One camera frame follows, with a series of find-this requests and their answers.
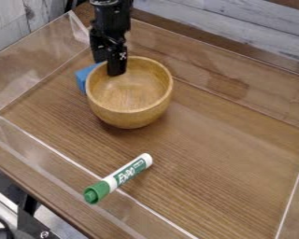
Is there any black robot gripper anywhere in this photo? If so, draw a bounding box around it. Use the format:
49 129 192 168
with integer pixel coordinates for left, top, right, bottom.
89 0 134 77

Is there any blue block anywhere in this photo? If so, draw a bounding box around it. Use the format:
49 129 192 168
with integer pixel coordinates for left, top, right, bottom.
75 63 99 93

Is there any brown wooden bowl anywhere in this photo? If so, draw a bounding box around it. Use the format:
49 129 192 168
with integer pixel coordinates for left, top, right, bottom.
85 56 175 129

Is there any green Expo marker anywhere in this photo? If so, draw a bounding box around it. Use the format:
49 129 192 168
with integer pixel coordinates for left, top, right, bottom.
84 153 154 204

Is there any clear acrylic tray wall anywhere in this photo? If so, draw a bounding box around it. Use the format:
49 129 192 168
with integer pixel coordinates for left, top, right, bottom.
0 12 299 239

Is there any black metal table frame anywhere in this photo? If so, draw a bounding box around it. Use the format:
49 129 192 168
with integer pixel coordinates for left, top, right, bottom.
0 171 61 239

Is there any black cable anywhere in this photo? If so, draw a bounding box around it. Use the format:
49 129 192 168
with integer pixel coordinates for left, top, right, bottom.
0 216 12 239

